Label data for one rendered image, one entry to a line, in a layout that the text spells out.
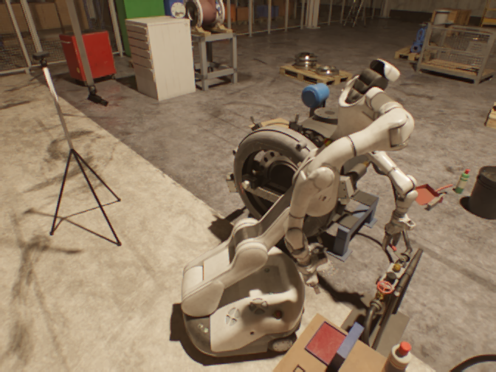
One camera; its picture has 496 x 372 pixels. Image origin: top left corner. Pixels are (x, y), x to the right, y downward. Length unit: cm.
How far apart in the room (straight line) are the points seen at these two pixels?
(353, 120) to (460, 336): 151
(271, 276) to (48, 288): 150
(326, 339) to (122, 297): 135
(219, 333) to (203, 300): 18
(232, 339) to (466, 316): 146
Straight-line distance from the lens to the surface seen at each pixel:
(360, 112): 128
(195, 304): 175
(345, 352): 134
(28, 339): 236
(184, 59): 568
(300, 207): 118
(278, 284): 184
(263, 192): 204
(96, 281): 246
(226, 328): 172
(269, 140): 186
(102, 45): 689
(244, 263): 155
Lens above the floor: 173
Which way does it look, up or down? 34 degrees down
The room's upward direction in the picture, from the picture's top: straight up
